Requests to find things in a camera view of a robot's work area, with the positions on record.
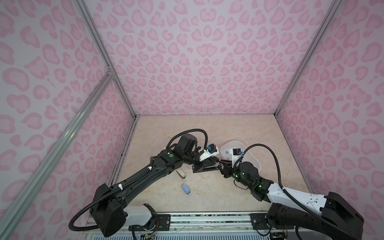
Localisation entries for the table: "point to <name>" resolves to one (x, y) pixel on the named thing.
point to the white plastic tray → (247, 157)
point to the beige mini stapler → (181, 173)
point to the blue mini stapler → (186, 189)
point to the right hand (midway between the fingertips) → (218, 162)
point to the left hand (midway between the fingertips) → (213, 157)
